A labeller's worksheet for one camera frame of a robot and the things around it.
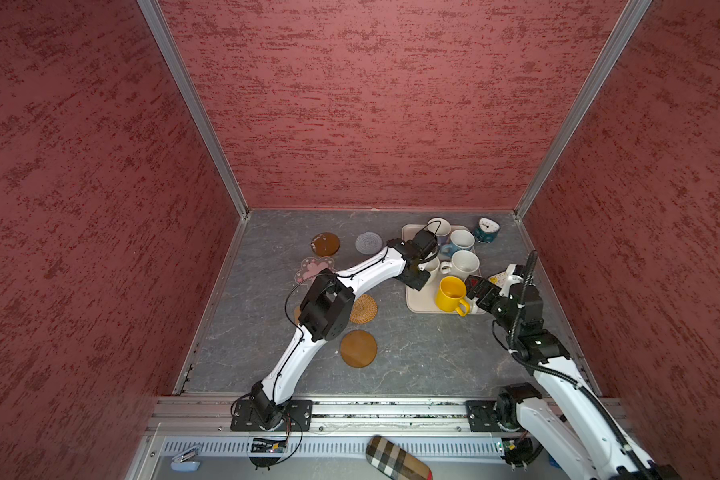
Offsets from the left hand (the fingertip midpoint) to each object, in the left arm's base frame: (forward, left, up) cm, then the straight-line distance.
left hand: (414, 285), depth 94 cm
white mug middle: (+9, -18, -1) cm, 20 cm away
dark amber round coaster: (+19, +31, -4) cm, 37 cm away
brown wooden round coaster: (-19, +18, -5) cm, 26 cm away
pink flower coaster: (+9, +35, -5) cm, 36 cm away
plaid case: (-46, +8, -1) cm, 46 cm away
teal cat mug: (+25, -30, 0) cm, 39 cm away
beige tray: (-4, -3, -4) cm, 6 cm away
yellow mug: (-2, -12, -3) cm, 12 cm away
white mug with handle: (+3, -5, +6) cm, 8 cm away
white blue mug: (+17, -18, +3) cm, 25 cm away
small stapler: (-46, +56, -3) cm, 73 cm away
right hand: (-7, -15, +11) cm, 20 cm away
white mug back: (+23, -11, +2) cm, 26 cm away
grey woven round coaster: (+20, +15, -4) cm, 25 cm away
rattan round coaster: (-7, +16, -5) cm, 18 cm away
